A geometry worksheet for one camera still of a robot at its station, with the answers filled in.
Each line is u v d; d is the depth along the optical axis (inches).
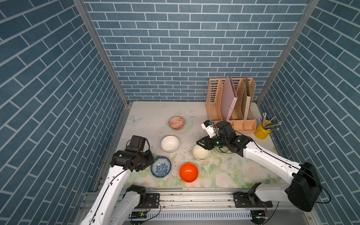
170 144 36.9
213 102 47.0
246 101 34.1
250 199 26.1
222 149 27.4
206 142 26.8
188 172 32.0
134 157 20.0
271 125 36.9
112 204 16.8
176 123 41.4
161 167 32.6
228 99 39.3
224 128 23.7
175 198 29.7
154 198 29.1
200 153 35.9
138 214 28.3
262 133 36.9
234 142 23.1
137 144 22.2
